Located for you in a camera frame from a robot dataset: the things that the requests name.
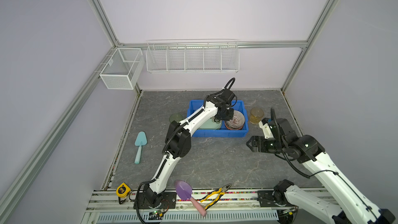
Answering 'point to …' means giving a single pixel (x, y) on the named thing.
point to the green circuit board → (155, 215)
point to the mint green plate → (211, 124)
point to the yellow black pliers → (222, 191)
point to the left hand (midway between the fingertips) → (231, 119)
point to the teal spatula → (141, 140)
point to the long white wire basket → (195, 56)
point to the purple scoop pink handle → (184, 191)
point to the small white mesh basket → (123, 69)
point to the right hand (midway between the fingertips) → (254, 144)
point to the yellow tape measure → (123, 190)
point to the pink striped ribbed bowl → (237, 123)
